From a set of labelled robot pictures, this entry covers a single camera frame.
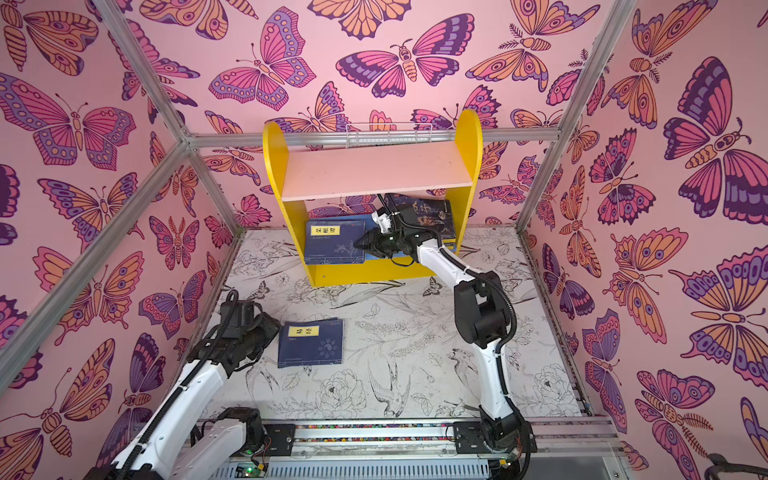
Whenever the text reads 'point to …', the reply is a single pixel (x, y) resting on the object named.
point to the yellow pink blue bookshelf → (362, 211)
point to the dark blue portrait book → (433, 214)
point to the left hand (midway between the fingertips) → (277, 322)
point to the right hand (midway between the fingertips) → (357, 242)
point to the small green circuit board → (250, 470)
